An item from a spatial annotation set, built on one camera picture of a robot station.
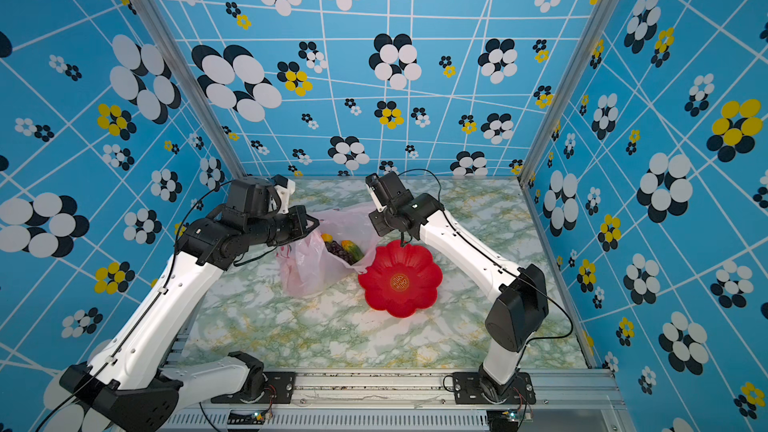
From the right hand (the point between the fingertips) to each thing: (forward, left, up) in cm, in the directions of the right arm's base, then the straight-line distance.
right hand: (387, 212), depth 82 cm
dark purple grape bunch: (-3, +17, -14) cm, 22 cm away
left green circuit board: (-45, +33, -24) cm, 61 cm away
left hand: (-9, +14, +9) cm, 19 cm away
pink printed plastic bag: (-16, +20, -2) cm, 26 cm away
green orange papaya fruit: (-3, +10, -16) cm, 19 cm away
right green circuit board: (-44, -28, -23) cm, 57 cm away
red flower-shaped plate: (-9, -4, -23) cm, 25 cm away
